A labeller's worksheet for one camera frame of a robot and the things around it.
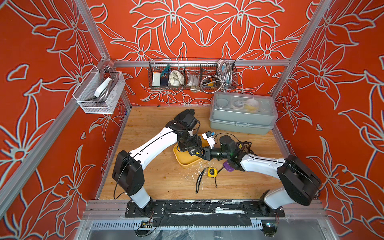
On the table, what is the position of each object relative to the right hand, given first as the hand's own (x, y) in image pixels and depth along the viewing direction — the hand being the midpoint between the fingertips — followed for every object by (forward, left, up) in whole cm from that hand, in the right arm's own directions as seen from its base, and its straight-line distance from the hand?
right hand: (192, 154), depth 77 cm
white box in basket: (+41, +23, +18) cm, 51 cm away
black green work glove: (+39, +9, -14) cm, 42 cm away
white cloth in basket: (+41, +11, +18) cm, 47 cm away
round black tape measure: (+13, -31, -13) cm, 36 cm away
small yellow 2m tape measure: (-4, -12, -13) cm, 18 cm away
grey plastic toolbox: (+27, -31, +3) cm, 41 cm away
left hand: (+5, -3, 0) cm, 6 cm away
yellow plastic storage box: (+4, +5, -13) cm, 14 cm away
